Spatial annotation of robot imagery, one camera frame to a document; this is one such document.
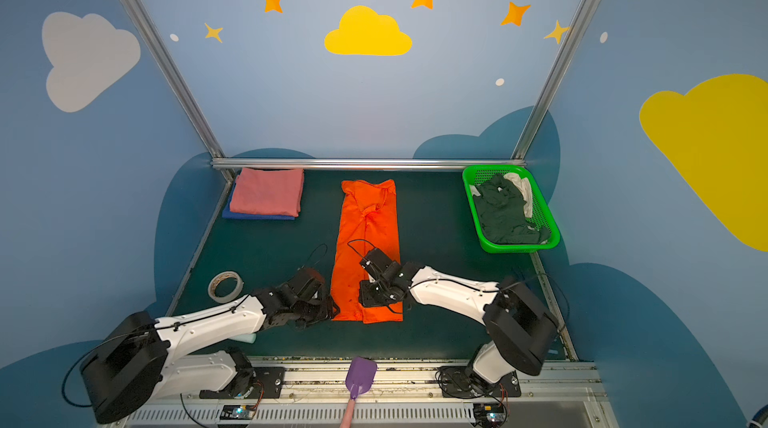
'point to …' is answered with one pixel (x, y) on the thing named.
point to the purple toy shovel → (360, 377)
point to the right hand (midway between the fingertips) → (363, 296)
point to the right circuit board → (489, 414)
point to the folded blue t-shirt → (247, 215)
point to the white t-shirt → (525, 187)
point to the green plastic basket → (540, 215)
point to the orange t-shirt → (369, 220)
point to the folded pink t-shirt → (272, 192)
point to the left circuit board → (237, 412)
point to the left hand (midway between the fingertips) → (340, 315)
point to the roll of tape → (220, 276)
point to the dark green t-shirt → (503, 216)
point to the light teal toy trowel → (247, 338)
